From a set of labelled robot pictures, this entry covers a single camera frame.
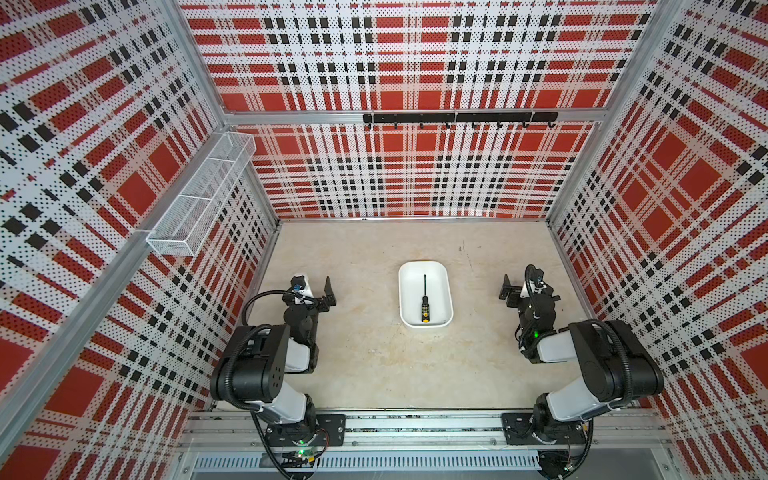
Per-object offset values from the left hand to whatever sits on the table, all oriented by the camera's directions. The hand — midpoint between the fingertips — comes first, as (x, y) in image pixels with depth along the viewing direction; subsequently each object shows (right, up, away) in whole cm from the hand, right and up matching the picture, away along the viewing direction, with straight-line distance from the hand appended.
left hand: (313, 284), depth 89 cm
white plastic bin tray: (+39, -3, +10) cm, 41 cm away
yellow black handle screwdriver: (+34, -8, +6) cm, 36 cm away
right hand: (+64, +2, +1) cm, 64 cm away
